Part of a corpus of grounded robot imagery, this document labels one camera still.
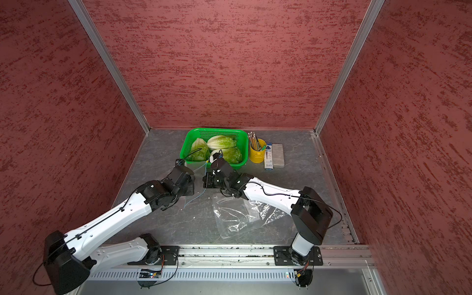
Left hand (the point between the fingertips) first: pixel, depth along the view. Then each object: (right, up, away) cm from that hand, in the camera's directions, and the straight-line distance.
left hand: (188, 187), depth 79 cm
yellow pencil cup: (+33, +12, +20) cm, 40 cm away
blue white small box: (+40, +9, +24) cm, 47 cm away
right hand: (+6, +2, 0) cm, 7 cm away
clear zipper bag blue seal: (+6, +3, -8) cm, 11 cm away
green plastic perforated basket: (-8, +25, +28) cm, 38 cm away
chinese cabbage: (+2, +13, +18) cm, 23 cm away
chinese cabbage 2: (+12, +21, +24) cm, 34 cm away
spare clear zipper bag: (+21, -12, -1) cm, 24 cm away
